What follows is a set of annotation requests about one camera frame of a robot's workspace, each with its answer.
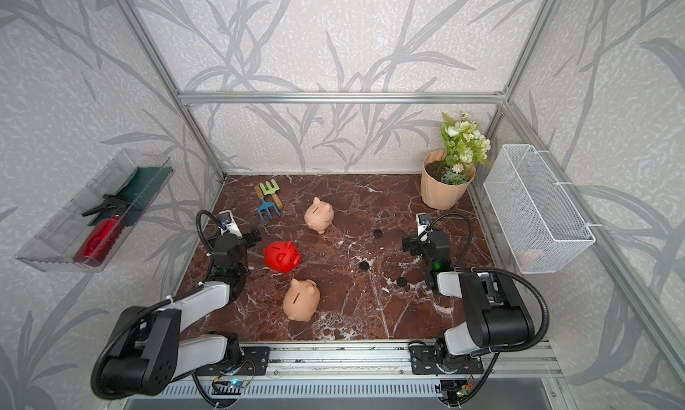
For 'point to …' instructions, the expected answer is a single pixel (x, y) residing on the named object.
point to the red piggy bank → (281, 257)
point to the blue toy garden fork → (267, 206)
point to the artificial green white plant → (464, 147)
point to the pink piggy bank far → (319, 215)
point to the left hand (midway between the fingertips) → (237, 221)
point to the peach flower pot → (438, 194)
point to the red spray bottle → (99, 241)
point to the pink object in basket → (529, 257)
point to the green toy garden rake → (272, 191)
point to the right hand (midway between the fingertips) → (418, 226)
